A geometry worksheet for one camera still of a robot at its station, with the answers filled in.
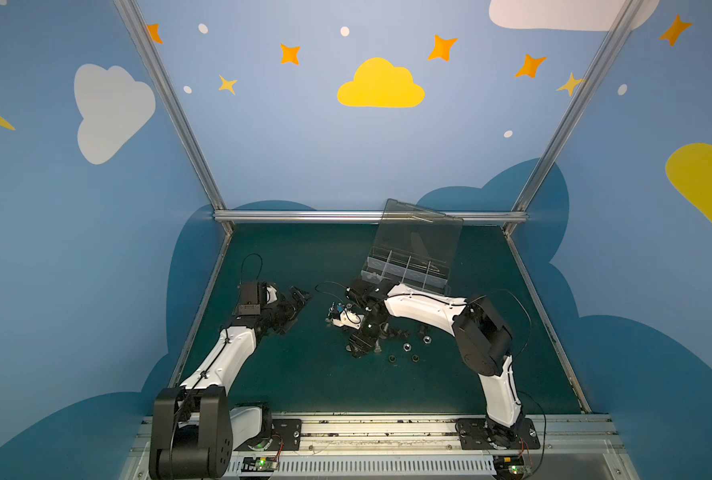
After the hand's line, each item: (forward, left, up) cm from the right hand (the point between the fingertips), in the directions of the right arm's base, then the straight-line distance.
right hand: (363, 343), depth 88 cm
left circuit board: (-31, +23, -2) cm, 39 cm away
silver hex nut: (0, -13, -2) cm, 13 cm away
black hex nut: (-4, -9, -1) cm, 9 cm away
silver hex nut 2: (+3, -20, -2) cm, 20 cm away
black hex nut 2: (-3, -15, -1) cm, 16 cm away
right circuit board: (-28, -37, -3) cm, 46 cm away
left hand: (+7, +16, +9) cm, 20 cm away
